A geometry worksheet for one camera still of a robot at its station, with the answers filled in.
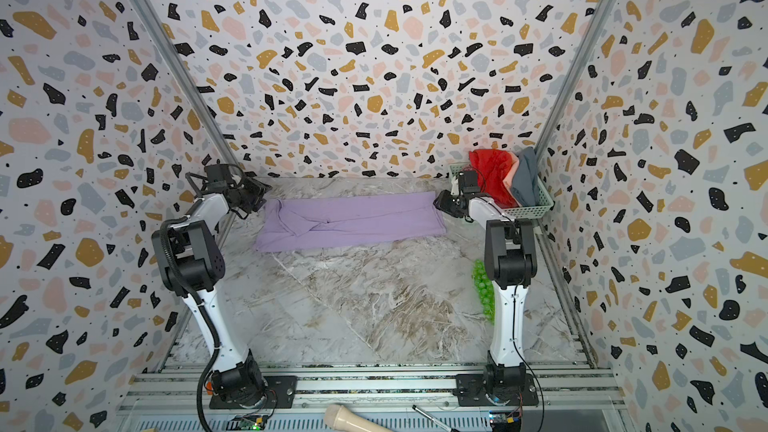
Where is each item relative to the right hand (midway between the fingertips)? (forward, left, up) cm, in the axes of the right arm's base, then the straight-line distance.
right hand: (434, 195), depth 105 cm
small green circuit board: (-65, +47, -8) cm, 81 cm away
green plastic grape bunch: (-33, -14, -5) cm, 36 cm away
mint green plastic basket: (-3, -38, -4) cm, 38 cm away
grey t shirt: (+6, -34, 0) cm, 34 cm away
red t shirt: (+14, -23, +1) cm, 27 cm away
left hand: (-1, +56, +6) cm, 56 cm away
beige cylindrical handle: (-65, +24, -3) cm, 69 cm away
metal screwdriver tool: (-64, +2, -8) cm, 65 cm away
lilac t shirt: (-7, +45, -7) cm, 46 cm away
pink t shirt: (+4, -26, +3) cm, 26 cm away
